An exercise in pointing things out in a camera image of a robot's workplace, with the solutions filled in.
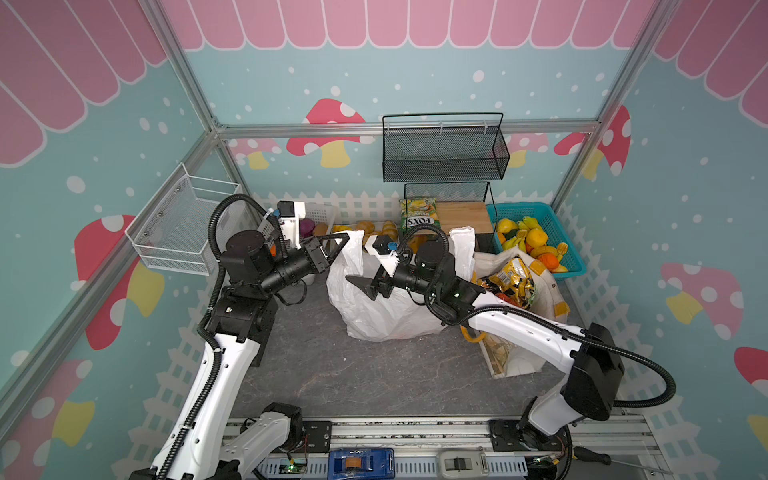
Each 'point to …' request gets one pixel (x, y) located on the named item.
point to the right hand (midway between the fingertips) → (357, 260)
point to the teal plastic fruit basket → (548, 220)
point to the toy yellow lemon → (536, 237)
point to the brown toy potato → (320, 229)
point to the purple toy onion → (306, 227)
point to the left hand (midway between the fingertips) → (349, 245)
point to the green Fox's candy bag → (416, 212)
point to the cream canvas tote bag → (549, 301)
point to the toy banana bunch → (523, 227)
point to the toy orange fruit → (550, 260)
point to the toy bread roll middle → (365, 225)
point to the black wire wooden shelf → (462, 205)
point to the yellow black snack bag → (515, 282)
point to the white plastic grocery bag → (401, 314)
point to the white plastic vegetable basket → (317, 212)
